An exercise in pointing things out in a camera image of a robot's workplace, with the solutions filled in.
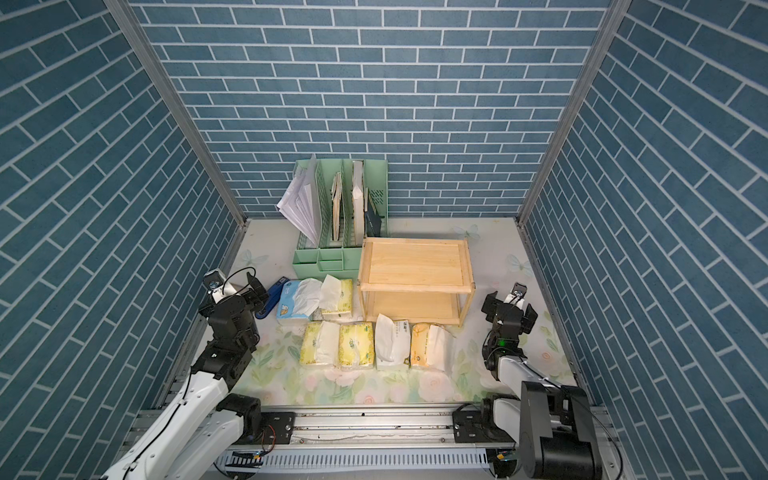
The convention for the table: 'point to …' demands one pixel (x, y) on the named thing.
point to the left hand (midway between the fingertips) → (242, 280)
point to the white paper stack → (301, 204)
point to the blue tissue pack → (298, 299)
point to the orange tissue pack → (433, 346)
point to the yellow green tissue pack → (336, 299)
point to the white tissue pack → (392, 343)
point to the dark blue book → (372, 219)
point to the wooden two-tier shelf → (416, 278)
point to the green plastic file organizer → (339, 258)
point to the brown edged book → (336, 191)
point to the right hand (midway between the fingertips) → (514, 299)
